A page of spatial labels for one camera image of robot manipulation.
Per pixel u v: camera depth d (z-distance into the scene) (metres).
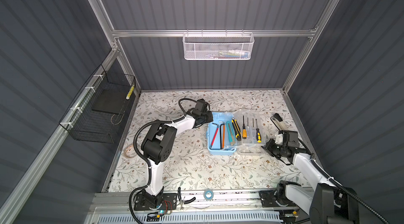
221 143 0.94
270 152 0.78
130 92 0.81
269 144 0.77
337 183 0.43
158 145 0.53
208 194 0.77
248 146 0.82
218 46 1.23
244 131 0.84
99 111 0.73
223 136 0.96
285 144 0.68
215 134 0.96
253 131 0.85
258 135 0.82
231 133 0.88
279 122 0.98
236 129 0.89
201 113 0.78
